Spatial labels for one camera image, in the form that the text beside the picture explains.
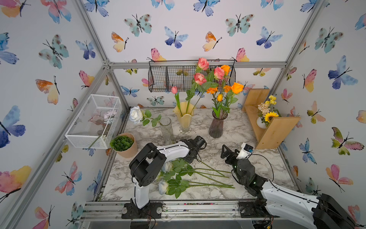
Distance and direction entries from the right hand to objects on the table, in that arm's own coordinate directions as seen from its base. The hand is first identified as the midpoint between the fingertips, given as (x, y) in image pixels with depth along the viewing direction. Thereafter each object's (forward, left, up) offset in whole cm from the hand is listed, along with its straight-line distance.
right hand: (229, 146), depth 81 cm
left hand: (+2, +17, -14) cm, 22 cm away
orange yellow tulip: (+21, +6, +6) cm, 23 cm away
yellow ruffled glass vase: (+25, +27, +2) cm, 36 cm away
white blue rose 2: (-20, +29, -12) cm, 37 cm away
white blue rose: (-11, +29, -14) cm, 34 cm away
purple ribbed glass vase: (+20, +5, -9) cm, 22 cm away
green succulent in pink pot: (-1, +61, -3) cm, 61 cm away
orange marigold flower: (+25, +10, +18) cm, 33 cm away
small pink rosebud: (+27, +33, +16) cm, 45 cm away
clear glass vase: (+12, +37, +1) cm, 39 cm away
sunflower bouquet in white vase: (+18, -22, +10) cm, 30 cm away
